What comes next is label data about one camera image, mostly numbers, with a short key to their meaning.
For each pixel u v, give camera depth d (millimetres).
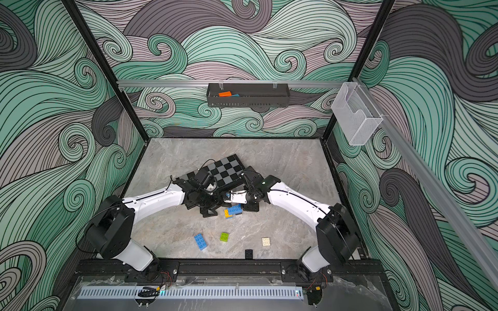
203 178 707
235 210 853
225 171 1005
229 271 745
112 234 432
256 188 624
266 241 796
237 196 711
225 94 931
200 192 713
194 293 697
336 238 414
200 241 796
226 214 854
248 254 760
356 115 760
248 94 947
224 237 812
